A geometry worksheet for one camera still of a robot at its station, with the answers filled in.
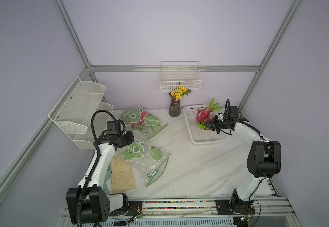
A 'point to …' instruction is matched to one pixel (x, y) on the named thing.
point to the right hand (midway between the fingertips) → (204, 125)
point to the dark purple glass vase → (174, 109)
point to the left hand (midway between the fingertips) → (132, 139)
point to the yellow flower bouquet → (179, 91)
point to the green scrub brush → (107, 177)
